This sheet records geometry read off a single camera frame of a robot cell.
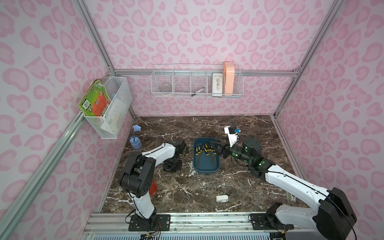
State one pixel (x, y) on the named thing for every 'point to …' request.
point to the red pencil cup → (153, 188)
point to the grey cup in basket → (166, 89)
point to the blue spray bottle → (135, 140)
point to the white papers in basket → (115, 115)
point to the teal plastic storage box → (206, 159)
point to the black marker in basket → (200, 90)
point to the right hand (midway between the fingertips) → (212, 142)
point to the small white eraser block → (222, 198)
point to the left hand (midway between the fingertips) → (174, 169)
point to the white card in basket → (217, 84)
